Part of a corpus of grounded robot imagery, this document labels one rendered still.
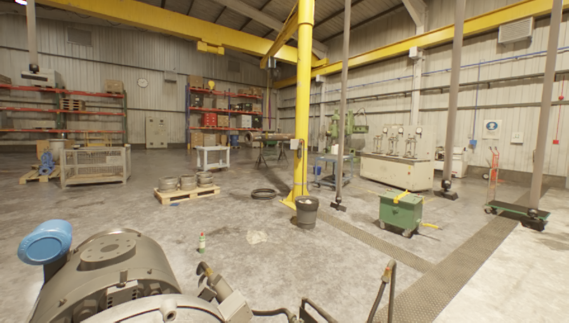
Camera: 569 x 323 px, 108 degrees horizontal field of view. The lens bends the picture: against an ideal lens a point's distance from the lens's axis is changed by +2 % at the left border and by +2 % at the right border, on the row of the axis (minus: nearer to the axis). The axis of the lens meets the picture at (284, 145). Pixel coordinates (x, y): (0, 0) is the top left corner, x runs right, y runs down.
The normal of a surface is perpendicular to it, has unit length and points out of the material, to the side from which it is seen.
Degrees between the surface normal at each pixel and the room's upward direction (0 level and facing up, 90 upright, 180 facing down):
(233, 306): 22
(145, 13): 90
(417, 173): 90
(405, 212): 90
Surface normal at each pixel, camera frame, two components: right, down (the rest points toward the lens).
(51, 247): 0.64, 0.07
